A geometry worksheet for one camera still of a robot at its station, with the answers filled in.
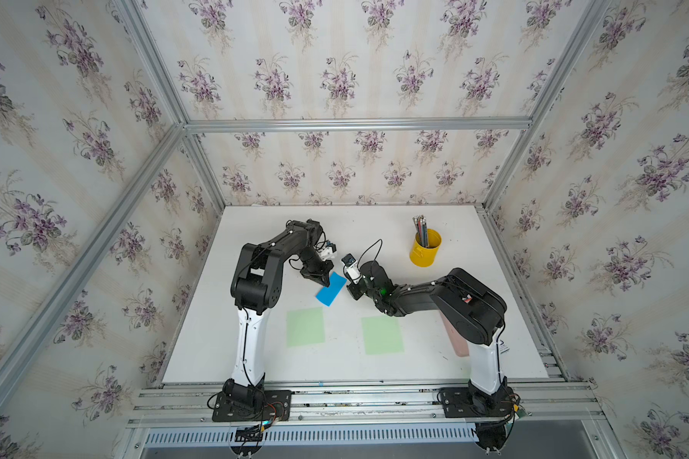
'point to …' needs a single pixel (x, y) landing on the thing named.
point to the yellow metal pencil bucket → (426, 256)
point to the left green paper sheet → (305, 326)
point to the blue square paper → (327, 295)
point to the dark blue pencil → (424, 232)
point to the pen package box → (502, 346)
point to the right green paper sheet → (383, 336)
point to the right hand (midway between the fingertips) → (349, 274)
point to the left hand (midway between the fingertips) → (329, 283)
